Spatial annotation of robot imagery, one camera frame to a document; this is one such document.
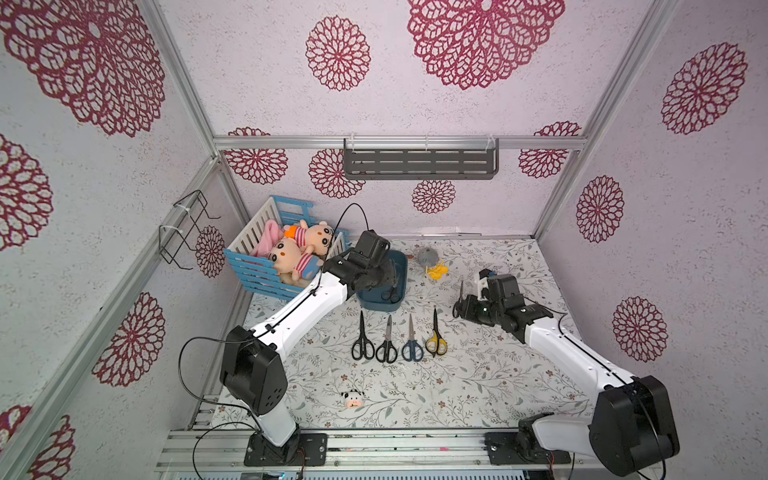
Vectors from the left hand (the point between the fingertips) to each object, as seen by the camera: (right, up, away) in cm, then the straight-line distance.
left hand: (387, 273), depth 84 cm
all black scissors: (-7, -23, +8) cm, 26 cm away
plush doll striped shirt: (-32, +5, +11) cm, 34 cm away
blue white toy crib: (-41, 0, +13) cm, 43 cm away
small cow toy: (-9, -33, -4) cm, 35 cm away
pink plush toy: (-39, +12, +19) cm, 45 cm away
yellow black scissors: (+15, -22, +8) cm, 28 cm away
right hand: (+22, -10, +3) cm, 24 cm away
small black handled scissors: (+3, -9, +19) cm, 21 cm away
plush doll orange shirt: (-25, +11, +19) cm, 33 cm away
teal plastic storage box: (+4, -2, +22) cm, 23 cm away
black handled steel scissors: (0, -24, +7) cm, 25 cm away
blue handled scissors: (+8, -23, +7) cm, 26 cm away
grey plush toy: (+15, +5, +23) cm, 28 cm away
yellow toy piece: (+19, 0, +26) cm, 32 cm away
